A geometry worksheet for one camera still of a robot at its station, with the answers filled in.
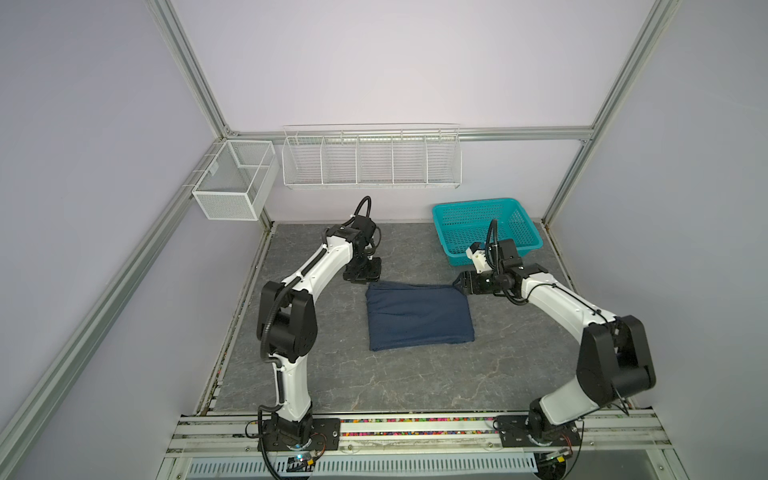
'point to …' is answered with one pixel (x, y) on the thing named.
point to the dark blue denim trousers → (402, 315)
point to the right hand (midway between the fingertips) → (464, 285)
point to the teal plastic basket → (465, 223)
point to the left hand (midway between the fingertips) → (375, 282)
